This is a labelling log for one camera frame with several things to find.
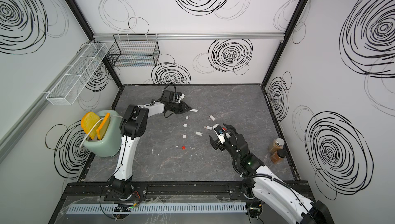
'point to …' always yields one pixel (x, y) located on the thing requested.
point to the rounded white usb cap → (184, 125)
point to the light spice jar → (277, 144)
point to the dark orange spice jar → (276, 156)
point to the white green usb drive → (193, 110)
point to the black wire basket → (133, 50)
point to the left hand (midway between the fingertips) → (190, 109)
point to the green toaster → (110, 144)
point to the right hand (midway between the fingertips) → (218, 130)
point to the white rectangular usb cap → (186, 117)
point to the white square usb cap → (184, 136)
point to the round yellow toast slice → (89, 120)
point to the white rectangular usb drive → (199, 133)
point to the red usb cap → (183, 147)
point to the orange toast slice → (102, 127)
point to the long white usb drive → (212, 117)
